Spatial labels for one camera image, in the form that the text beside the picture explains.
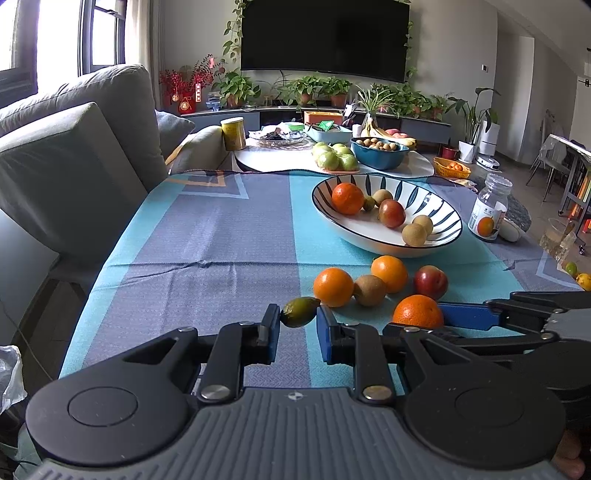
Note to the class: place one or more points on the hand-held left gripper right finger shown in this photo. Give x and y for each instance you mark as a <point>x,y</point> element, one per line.
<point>325,339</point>

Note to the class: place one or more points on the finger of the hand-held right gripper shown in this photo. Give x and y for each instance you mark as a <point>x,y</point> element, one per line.
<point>466,316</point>
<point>498,344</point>

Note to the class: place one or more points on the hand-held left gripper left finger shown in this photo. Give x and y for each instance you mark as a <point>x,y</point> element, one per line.
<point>270,339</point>

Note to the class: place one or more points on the orange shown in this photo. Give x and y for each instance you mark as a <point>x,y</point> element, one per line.
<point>389,273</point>
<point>333,287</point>
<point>347,198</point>
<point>418,313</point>

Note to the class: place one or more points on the tan longan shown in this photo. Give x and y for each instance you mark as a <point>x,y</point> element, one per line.
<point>423,223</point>
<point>382,196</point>
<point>414,234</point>

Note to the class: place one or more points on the striped white bowl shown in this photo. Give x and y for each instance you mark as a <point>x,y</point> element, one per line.
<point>369,230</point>

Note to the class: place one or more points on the red apple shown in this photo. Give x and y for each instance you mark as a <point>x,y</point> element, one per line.
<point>391,213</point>
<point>430,282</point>

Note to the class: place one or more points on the small green lime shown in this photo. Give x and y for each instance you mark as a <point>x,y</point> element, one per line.
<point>368,203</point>
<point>571,268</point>

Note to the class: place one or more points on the person's right hand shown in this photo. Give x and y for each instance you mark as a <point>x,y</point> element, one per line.
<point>570,454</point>

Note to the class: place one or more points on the brown kiwi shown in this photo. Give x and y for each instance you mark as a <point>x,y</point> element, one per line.
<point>369,290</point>

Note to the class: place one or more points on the yellow lemon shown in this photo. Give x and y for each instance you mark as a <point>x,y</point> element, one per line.
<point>584,281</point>

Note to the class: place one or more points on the white oval case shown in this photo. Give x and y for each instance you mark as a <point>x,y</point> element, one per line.
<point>510,230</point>

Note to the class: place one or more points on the clear bottle with orange label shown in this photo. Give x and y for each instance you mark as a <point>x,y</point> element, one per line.
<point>487,212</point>

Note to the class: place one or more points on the clear drinking glass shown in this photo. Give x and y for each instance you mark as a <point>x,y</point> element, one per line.
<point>556,240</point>

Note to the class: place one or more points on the dark marble round table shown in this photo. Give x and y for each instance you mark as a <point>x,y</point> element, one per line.
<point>519,212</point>

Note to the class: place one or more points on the blue patterned tablecloth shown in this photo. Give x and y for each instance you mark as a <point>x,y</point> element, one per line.
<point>207,240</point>

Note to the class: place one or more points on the orange basket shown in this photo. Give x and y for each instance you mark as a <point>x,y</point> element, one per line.
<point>450,170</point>

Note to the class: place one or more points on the red pot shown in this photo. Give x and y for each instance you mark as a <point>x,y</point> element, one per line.
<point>449,152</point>

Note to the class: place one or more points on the white coffee table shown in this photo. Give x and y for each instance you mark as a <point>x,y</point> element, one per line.
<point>277,161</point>

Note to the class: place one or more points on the green apple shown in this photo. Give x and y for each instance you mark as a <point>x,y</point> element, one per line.
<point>342,148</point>
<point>322,148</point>
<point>347,162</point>
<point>327,160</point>

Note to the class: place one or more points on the white robot vacuum dock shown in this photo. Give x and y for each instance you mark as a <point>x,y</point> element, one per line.
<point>489,138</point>

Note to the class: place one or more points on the blue bowl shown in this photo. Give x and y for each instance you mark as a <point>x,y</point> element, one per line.
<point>378,159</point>

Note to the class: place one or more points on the white chair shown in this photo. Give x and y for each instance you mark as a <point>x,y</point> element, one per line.
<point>549,154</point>

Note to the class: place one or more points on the pile of brown longans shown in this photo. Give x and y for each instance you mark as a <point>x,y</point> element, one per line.
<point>378,145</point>

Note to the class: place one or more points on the pink peach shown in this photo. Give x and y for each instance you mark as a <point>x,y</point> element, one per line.
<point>397,134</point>

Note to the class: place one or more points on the white dining table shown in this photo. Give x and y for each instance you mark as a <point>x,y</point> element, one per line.
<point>577,154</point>

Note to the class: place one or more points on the tall plant in white pot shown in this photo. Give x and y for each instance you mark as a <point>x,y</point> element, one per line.
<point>471,120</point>

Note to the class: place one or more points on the glass plate of snacks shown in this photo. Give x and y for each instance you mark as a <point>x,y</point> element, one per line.
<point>281,137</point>

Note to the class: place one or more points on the beige cushion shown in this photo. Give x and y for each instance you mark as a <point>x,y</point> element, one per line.
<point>198,150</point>

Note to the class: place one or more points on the light blue tray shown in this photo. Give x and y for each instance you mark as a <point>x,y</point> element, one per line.
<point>330,134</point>

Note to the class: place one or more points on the bunch of bananas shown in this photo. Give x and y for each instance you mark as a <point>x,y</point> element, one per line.
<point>376,130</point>

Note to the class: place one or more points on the gold can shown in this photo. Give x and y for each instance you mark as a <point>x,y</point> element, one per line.
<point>233,134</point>

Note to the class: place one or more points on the potted green plant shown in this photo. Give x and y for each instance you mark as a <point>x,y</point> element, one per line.
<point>413,104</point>
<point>436,107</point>
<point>338,90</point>
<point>304,90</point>
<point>235,90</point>

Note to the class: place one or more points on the orange box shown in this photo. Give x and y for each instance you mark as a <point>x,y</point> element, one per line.
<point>318,117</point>

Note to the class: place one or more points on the grey television cabinet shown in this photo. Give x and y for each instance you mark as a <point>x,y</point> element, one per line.
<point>258,117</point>

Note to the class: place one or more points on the grey cushion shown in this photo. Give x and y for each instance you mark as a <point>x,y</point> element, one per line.
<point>173,131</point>

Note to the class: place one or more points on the spider plant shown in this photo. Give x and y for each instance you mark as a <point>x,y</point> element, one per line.
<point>374,101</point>

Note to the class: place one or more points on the red festive decoration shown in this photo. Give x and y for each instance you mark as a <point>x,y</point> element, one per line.
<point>187,104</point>

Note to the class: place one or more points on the grey armchair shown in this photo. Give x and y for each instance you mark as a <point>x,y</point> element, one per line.
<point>69,175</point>

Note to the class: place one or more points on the white plastic bag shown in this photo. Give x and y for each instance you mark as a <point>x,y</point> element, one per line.
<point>11,378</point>

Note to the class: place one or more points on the black television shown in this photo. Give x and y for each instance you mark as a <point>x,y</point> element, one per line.
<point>323,37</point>

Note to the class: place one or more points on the beige curtain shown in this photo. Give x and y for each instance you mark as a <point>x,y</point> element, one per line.
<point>138,27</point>

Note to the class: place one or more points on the narrow dark framed window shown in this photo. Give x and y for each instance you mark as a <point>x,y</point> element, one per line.
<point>85,37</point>

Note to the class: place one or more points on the large dark framed window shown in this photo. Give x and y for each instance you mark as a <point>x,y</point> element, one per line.
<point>23,83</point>

